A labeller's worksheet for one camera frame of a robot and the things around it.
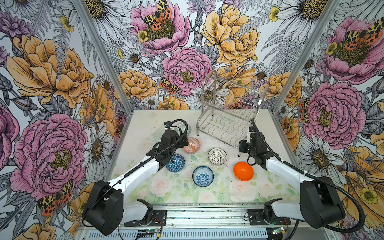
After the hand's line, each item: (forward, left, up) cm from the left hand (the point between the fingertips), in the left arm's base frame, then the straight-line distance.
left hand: (179, 139), depth 86 cm
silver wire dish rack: (+42, -37, -18) cm, 59 cm away
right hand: (-1, -36, -6) cm, 36 cm away
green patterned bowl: (-5, 0, +17) cm, 17 cm away
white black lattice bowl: (-4, -23, -13) cm, 27 cm away
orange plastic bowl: (-14, -36, -12) cm, 41 cm away
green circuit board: (-42, -46, -16) cm, 65 cm away
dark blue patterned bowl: (-8, +2, -14) cm, 16 cm away
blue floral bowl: (-16, -13, -15) cm, 26 cm away
